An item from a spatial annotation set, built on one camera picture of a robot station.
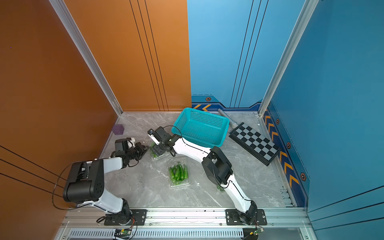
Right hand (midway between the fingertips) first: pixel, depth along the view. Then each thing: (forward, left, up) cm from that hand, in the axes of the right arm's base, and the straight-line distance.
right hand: (159, 144), depth 91 cm
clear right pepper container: (-24, -36, -9) cm, 44 cm away
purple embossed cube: (+15, +33, -4) cm, 37 cm away
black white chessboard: (+5, -61, -5) cm, 61 cm away
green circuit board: (-44, +12, -11) cm, 47 cm away
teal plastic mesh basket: (+20, -26, -8) cm, 34 cm away
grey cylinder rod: (+21, -49, -5) cm, 54 cm away
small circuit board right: (-42, -53, -9) cm, 68 cm away
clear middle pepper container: (-15, -13, -5) cm, 21 cm away
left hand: (+2, +7, -3) cm, 8 cm away
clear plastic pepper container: (-5, +3, -5) cm, 8 cm away
